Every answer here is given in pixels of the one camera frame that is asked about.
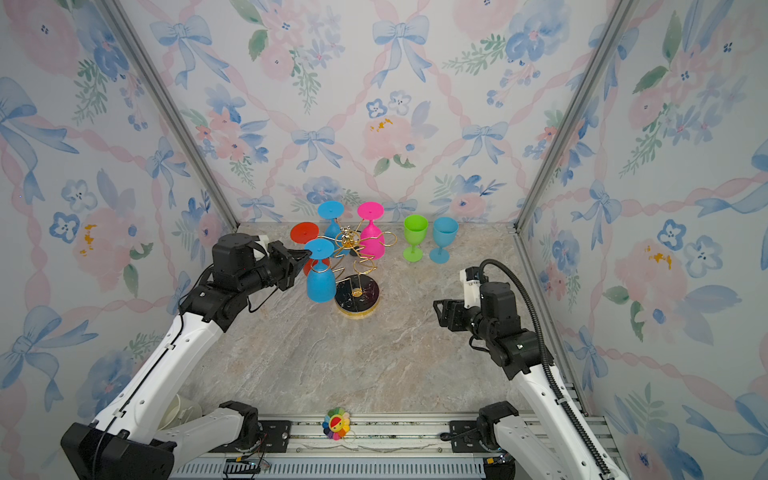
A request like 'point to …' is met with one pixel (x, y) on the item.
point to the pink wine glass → (372, 241)
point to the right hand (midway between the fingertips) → (445, 301)
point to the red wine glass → (303, 232)
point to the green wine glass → (415, 230)
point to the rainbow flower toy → (336, 423)
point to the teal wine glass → (444, 230)
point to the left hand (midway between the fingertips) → (313, 246)
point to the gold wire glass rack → (357, 289)
